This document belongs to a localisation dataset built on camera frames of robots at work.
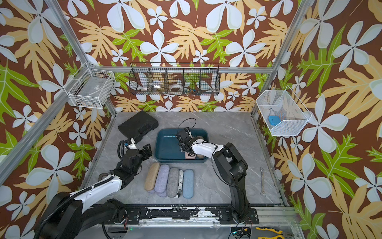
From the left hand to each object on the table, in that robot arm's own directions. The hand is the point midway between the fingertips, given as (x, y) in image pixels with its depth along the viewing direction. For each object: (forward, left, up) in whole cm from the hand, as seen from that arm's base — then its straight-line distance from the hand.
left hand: (146, 145), depth 87 cm
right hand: (+7, -24, -9) cm, 27 cm away
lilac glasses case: (-25, -12, -9) cm, 29 cm away
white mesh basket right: (+12, -80, +14) cm, 83 cm away
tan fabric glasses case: (-18, -5, -6) cm, 19 cm away
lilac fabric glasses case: (-17, -11, -6) cm, 21 cm away
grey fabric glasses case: (-20, -17, -5) cm, 27 cm away
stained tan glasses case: (-2, -32, -9) cm, 33 cm away
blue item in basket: (+8, -72, +14) cm, 74 cm away
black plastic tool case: (+23, +13, -11) cm, 29 cm away
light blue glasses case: (-19, -25, -9) cm, 33 cm away
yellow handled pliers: (-42, -71, -11) cm, 83 cm away
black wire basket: (+40, -16, +19) cm, 47 cm away
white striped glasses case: (-20, -21, -9) cm, 30 cm away
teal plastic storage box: (+3, -11, -9) cm, 15 cm away
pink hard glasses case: (-3, -25, -10) cm, 27 cm away
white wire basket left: (+26, +33, +21) cm, 47 cm away
